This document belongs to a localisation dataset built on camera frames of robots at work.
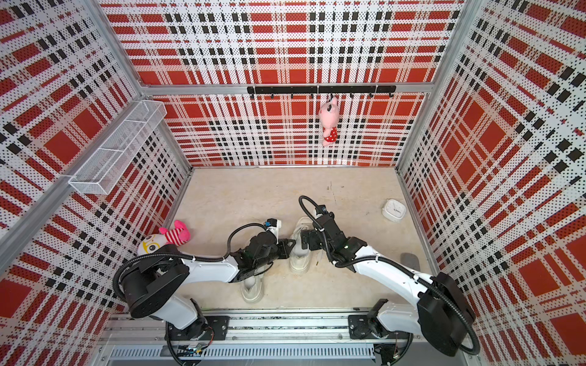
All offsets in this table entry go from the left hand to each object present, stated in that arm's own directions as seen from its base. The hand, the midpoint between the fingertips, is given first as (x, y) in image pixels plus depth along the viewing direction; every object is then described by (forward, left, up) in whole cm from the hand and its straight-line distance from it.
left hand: (299, 242), depth 86 cm
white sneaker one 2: (-17, +15, +1) cm, 23 cm away
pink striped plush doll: (-1, +55, +2) cm, 56 cm away
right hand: (+2, -6, +5) cm, 8 cm away
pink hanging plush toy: (+42, -12, +29) cm, 52 cm away
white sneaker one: (-7, 0, +2) cm, 8 cm away
